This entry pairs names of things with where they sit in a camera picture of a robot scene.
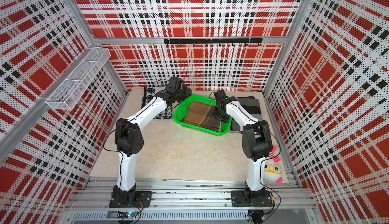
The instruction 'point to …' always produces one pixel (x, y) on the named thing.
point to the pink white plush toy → (272, 170)
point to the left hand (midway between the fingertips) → (193, 90)
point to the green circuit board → (130, 214)
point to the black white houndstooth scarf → (149, 92)
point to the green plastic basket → (182, 106)
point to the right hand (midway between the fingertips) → (218, 116)
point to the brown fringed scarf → (199, 113)
